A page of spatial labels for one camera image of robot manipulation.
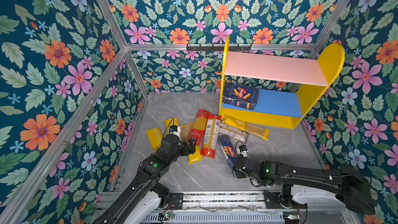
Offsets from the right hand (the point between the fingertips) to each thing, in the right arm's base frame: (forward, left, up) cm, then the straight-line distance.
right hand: (233, 169), depth 79 cm
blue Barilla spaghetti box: (+9, +2, +1) cm, 9 cm away
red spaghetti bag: (+24, +20, -1) cm, 31 cm away
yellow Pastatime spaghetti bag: (+31, +36, -2) cm, 48 cm away
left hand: (+10, +21, +13) cm, 27 cm away
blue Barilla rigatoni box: (+37, -6, +16) cm, 41 cm away
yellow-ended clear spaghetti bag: (+24, +28, -1) cm, 37 cm away
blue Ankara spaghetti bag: (+15, +4, 0) cm, 16 cm away
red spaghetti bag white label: (+20, +12, -1) cm, 23 cm away
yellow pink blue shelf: (+64, -41, -3) cm, 76 cm away
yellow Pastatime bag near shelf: (+23, -19, -2) cm, 30 cm away
